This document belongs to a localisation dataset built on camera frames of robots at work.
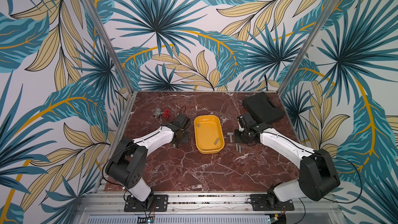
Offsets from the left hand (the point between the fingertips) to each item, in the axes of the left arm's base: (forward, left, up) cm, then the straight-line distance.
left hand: (182, 140), depth 90 cm
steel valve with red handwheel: (+20, +19, -1) cm, 27 cm away
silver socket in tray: (+2, -20, -3) cm, 21 cm away
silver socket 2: (-2, -32, -4) cm, 32 cm away
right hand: (+1, -31, +3) cm, 31 cm away
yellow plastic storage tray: (+5, -16, -2) cm, 17 cm away
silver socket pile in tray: (+13, -9, -3) cm, 16 cm away
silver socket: (-3, -34, -3) cm, 34 cm away
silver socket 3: (0, +6, -6) cm, 8 cm away
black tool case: (+23, -53, +1) cm, 58 cm away
